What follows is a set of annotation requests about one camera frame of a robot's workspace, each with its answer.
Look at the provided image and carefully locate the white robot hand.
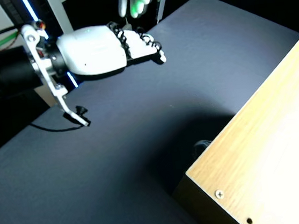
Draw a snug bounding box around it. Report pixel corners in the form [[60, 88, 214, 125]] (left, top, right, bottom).
[[54, 15, 169, 81], [116, 0, 153, 21]]

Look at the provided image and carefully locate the light wooden cabinet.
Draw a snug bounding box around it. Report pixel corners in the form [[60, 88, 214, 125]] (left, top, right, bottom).
[[156, 34, 299, 224]]

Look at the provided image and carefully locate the white power adapter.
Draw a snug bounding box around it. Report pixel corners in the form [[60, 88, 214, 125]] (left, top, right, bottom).
[[123, 16, 133, 31]]

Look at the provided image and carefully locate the grey table cloth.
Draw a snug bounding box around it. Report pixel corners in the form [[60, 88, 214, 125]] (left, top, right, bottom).
[[0, 0, 299, 224]]

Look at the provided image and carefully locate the grey connector with coloured wires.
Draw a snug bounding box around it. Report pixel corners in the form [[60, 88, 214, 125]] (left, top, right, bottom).
[[154, 0, 172, 24]]

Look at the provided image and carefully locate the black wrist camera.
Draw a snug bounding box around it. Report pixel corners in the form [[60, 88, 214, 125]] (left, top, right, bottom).
[[74, 104, 89, 118]]

